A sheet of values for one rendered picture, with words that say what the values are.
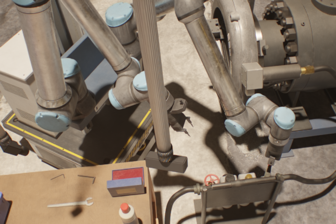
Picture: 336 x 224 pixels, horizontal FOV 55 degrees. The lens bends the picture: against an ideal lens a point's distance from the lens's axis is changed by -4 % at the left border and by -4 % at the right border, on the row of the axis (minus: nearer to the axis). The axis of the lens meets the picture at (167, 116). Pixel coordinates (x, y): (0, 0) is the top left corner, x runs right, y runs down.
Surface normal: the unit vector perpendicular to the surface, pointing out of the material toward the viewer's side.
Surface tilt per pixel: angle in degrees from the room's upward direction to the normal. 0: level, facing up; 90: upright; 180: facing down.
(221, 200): 90
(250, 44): 46
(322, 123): 0
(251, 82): 67
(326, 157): 0
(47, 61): 95
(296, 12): 12
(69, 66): 5
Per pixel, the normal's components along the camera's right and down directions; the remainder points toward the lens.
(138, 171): -0.07, -0.64
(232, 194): 0.09, 0.76
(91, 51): 0.89, 0.31
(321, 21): -0.03, -0.22
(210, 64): -0.39, 0.46
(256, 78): 0.05, 0.46
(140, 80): -0.40, -0.60
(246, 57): 0.01, 0.26
